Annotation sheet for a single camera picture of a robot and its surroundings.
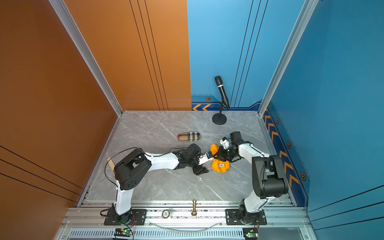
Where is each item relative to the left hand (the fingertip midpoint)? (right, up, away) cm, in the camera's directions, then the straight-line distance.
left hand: (207, 163), depth 92 cm
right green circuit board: (+19, -29, -21) cm, 40 cm away
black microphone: (+8, +52, +5) cm, 53 cm away
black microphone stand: (+12, +29, +23) cm, 39 cm away
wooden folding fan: (-59, -1, 0) cm, 59 cm away
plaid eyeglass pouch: (-12, +16, +11) cm, 22 cm away
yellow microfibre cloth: (+6, +1, -7) cm, 9 cm away
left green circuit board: (-42, -28, -21) cm, 54 cm away
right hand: (+5, +4, -1) cm, 6 cm away
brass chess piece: (-8, -20, -18) cm, 28 cm away
